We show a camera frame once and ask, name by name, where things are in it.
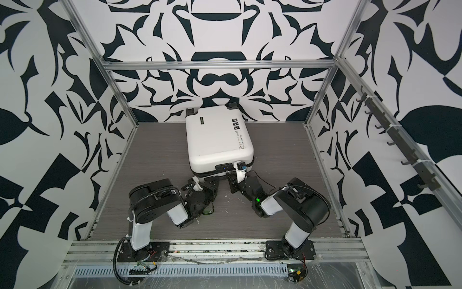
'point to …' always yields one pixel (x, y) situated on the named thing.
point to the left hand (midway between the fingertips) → (221, 175)
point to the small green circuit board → (296, 272)
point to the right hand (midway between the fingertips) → (229, 172)
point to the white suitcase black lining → (216, 137)
